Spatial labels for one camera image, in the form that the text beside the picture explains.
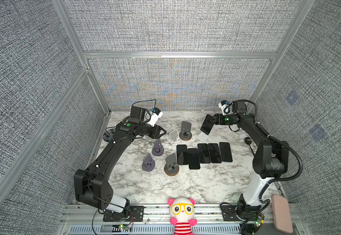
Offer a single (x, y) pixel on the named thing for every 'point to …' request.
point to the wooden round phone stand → (171, 168)
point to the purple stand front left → (149, 164)
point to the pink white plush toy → (182, 211)
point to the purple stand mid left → (158, 149)
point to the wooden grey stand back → (185, 134)
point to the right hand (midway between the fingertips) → (215, 118)
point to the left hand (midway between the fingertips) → (162, 130)
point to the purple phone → (226, 152)
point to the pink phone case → (282, 217)
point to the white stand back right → (203, 136)
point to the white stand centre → (173, 138)
